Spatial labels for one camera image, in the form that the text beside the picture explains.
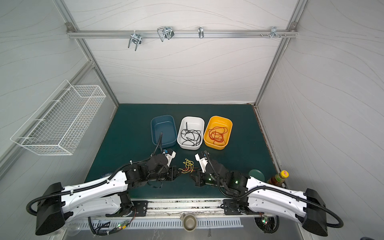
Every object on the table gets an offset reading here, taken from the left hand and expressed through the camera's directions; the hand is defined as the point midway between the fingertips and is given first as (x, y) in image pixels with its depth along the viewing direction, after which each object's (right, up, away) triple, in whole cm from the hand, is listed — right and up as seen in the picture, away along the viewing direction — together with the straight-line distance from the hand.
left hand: (183, 171), depth 74 cm
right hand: (+4, +1, -3) cm, 5 cm away
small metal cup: (+3, -22, -5) cm, 23 cm away
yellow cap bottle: (+46, -3, -4) cm, 46 cm away
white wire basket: (-57, +23, -7) cm, 62 cm away
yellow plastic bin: (+22, +25, +35) cm, 48 cm away
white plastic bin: (+5, +23, +30) cm, 38 cm away
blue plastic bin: (-16, +22, +33) cm, 43 cm away
